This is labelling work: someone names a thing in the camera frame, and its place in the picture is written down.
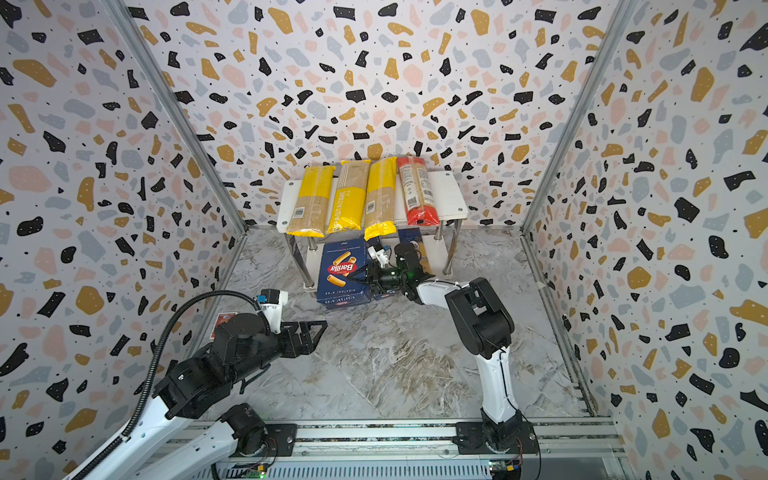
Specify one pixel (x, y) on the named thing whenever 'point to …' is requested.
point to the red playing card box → (223, 318)
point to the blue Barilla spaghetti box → (377, 296)
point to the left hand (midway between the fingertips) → (317, 324)
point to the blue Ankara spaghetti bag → (408, 235)
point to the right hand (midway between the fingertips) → (353, 282)
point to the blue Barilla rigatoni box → (340, 259)
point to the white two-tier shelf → (307, 250)
